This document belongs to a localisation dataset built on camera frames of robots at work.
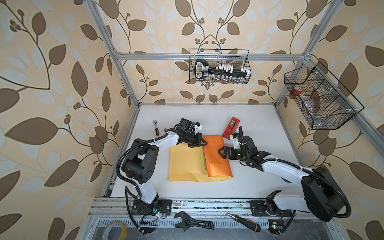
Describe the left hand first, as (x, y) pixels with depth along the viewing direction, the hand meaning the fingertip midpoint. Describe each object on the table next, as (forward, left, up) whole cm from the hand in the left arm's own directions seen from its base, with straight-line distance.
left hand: (208, 142), depth 86 cm
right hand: (-4, -10, -5) cm, 11 cm away
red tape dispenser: (+16, -17, -7) cm, 25 cm away
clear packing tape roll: (-43, +45, -8) cm, 63 cm away
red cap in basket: (+28, -53, +18) cm, 62 cm away
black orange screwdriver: (-37, -18, -9) cm, 42 cm away
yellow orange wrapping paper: (-8, +12, -12) cm, 19 cm away
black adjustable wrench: (-38, +10, -10) cm, 40 cm away
